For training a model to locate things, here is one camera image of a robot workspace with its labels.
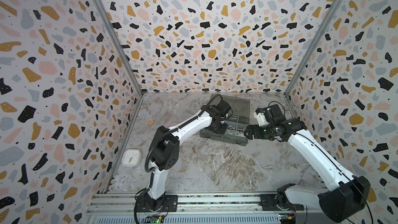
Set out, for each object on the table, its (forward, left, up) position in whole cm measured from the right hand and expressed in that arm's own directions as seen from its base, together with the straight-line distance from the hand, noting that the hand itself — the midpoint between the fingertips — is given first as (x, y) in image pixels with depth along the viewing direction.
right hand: (249, 130), depth 78 cm
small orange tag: (+16, +60, -18) cm, 64 cm away
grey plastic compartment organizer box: (+13, +3, -15) cm, 20 cm away
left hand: (+4, +13, -7) cm, 15 cm away
